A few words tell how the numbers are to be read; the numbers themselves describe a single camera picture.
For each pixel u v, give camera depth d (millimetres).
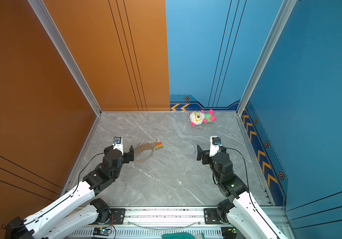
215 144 621
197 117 1081
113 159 570
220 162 535
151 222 728
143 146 992
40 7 695
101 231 709
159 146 992
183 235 681
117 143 655
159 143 1018
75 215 565
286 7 698
